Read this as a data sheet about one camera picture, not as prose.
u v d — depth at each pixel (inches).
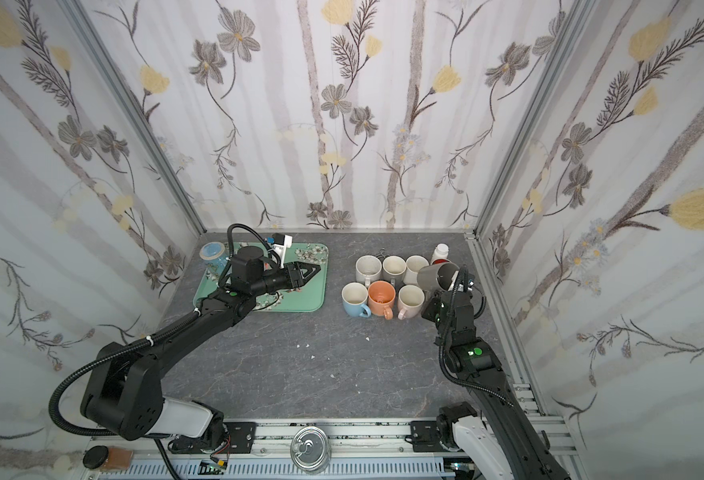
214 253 38.9
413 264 40.6
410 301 36.7
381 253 45.1
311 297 40.6
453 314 21.6
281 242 29.4
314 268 30.9
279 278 28.2
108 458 25.3
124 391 16.6
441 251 40.4
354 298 37.4
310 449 25.1
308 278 29.7
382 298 38.4
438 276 29.8
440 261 40.1
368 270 40.5
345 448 28.8
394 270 39.2
